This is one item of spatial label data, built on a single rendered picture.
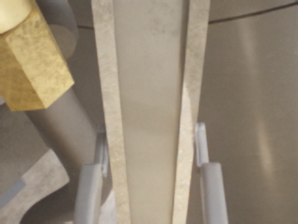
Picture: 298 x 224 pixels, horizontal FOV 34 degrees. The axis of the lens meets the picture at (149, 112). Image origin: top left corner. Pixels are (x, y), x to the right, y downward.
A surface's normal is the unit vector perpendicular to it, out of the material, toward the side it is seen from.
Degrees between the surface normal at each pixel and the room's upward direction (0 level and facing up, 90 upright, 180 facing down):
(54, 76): 0
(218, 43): 57
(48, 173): 0
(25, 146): 0
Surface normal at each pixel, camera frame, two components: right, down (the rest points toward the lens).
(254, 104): -0.07, 0.69
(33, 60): 0.72, 0.29
